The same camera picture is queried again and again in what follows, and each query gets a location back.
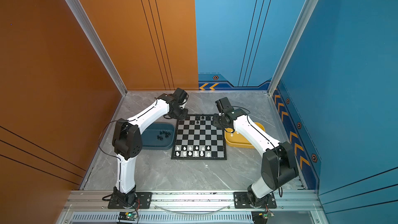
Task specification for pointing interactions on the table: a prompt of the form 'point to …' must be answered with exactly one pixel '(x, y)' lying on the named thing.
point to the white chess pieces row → (193, 151)
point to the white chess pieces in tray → (231, 134)
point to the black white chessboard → (196, 138)
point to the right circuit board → (261, 217)
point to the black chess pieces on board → (202, 117)
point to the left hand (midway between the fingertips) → (184, 115)
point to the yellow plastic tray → (233, 139)
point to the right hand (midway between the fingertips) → (215, 121)
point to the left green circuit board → (127, 216)
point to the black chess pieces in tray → (167, 134)
